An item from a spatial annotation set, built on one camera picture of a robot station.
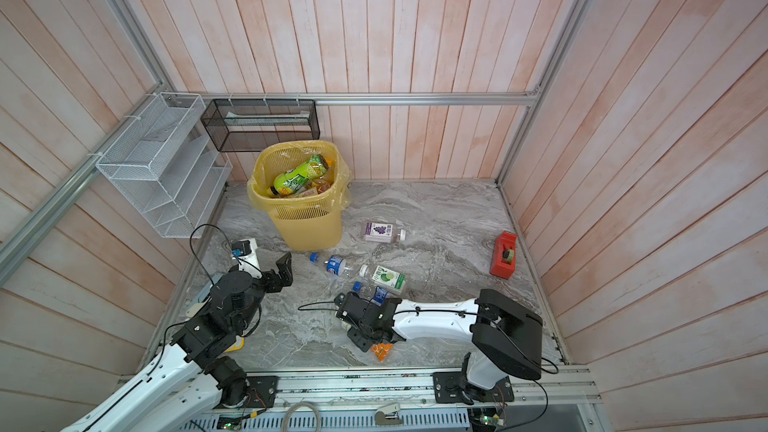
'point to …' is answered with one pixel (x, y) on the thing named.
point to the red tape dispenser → (503, 249)
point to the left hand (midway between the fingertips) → (275, 261)
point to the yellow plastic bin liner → (323, 195)
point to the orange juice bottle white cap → (381, 350)
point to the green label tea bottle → (295, 179)
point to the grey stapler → (388, 415)
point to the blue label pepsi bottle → (333, 264)
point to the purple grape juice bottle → (383, 232)
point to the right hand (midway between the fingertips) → (360, 330)
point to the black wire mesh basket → (234, 125)
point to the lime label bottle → (384, 277)
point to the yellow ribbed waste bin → (310, 233)
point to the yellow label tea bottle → (329, 162)
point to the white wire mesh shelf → (173, 171)
